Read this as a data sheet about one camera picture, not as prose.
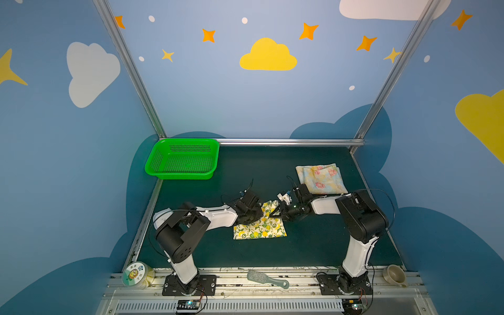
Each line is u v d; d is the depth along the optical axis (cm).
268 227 87
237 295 73
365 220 51
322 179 105
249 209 74
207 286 74
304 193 82
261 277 75
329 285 75
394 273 77
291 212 86
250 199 73
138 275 69
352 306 71
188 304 71
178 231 48
